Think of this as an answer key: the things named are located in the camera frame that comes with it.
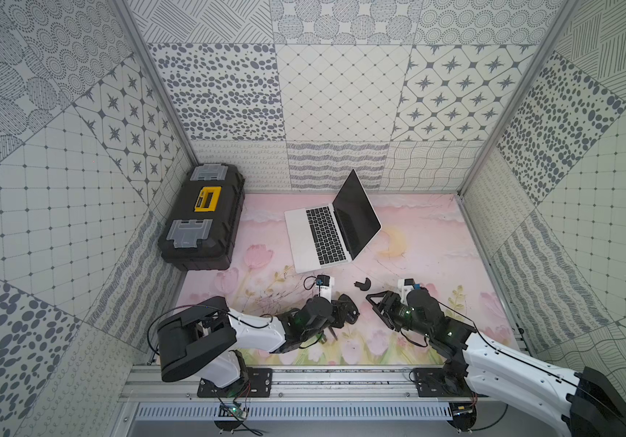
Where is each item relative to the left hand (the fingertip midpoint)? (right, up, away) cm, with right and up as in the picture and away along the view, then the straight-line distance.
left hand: (351, 298), depth 81 cm
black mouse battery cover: (+6, 0, +12) cm, 13 cm away
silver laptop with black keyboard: (-6, +17, +26) cm, 32 cm away
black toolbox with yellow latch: (-49, +20, +5) cm, 53 cm away
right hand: (+5, -1, -1) cm, 5 cm away
